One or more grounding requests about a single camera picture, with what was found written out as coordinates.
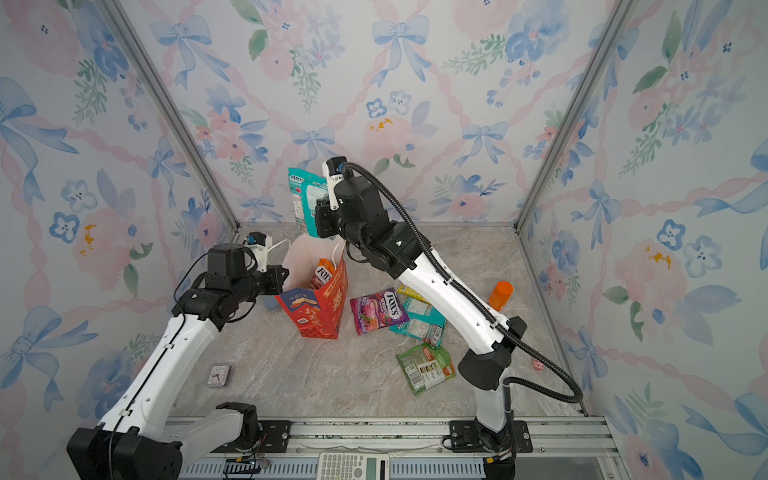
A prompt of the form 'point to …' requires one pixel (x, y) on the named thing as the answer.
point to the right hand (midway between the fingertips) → (320, 198)
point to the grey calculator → (353, 466)
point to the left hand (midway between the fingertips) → (288, 268)
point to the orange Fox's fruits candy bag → (322, 274)
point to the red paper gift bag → (316, 312)
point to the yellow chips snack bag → (404, 289)
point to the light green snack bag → (424, 366)
